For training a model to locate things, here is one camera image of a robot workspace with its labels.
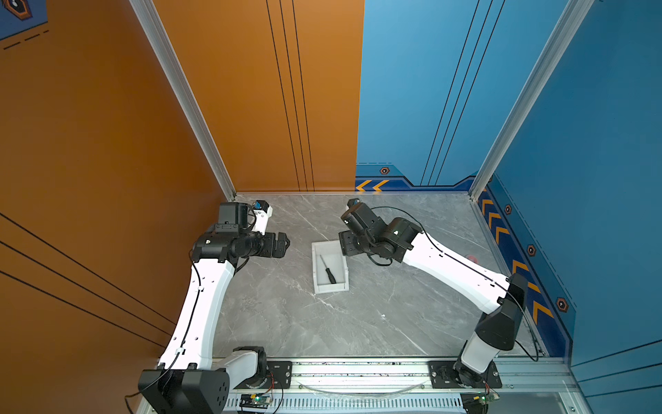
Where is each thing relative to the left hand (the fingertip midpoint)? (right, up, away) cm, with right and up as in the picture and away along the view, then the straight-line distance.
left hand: (275, 237), depth 76 cm
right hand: (+22, -1, +1) cm, 23 cm away
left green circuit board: (-4, -45, -5) cm, 45 cm away
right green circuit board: (+59, -44, -6) cm, 73 cm away
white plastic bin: (+17, -10, +20) cm, 28 cm away
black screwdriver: (+16, -16, +16) cm, 28 cm away
